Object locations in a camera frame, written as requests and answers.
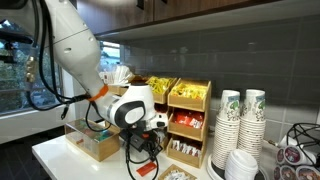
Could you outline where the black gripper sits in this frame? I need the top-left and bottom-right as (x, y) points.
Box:
(134, 128), (164, 165)

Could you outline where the orange sauce sachet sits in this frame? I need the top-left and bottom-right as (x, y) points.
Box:
(135, 161), (158, 178)

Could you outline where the small wooden packet box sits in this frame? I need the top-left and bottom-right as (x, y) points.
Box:
(157, 163), (198, 180)

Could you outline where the white sugar packet pile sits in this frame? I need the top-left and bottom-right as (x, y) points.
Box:
(164, 169), (191, 180)

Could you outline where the bamboo tiered organizer rack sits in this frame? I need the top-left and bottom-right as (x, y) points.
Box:
(108, 75), (213, 169)

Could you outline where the red ketchup packet pile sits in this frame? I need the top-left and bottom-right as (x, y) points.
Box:
(173, 111), (205, 129)

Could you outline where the wooden tea box clear lid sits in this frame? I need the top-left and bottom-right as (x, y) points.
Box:
(64, 118), (122, 163)

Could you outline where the yellow mustard packet pile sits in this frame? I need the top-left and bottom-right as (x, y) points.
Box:
(170, 82), (208, 100)
(146, 76), (176, 95)

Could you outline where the printed paper cup stack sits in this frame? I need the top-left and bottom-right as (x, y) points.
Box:
(212, 89), (242, 171)
(237, 88), (267, 164)

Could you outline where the white paper straw bundle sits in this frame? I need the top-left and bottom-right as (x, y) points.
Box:
(113, 64), (135, 85)

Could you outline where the white cup lid stack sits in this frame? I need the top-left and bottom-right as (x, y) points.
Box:
(224, 148), (259, 180)

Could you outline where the coffee pod foil lid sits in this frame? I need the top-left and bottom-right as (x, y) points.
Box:
(275, 147), (286, 166)
(273, 165), (283, 180)
(295, 165), (320, 180)
(283, 145), (313, 167)
(279, 164), (298, 180)

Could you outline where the dark wood upper cabinet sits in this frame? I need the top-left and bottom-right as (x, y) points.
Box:
(74, 0), (320, 43)

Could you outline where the glass window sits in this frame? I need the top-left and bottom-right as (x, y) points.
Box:
(0, 19), (64, 116)

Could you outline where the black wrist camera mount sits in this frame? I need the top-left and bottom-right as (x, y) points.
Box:
(119, 129), (145, 151)

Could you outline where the orange cable strap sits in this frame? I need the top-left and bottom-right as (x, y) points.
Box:
(87, 84), (110, 103)

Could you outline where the black wire pod holder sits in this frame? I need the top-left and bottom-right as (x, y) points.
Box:
(285, 122), (320, 168)

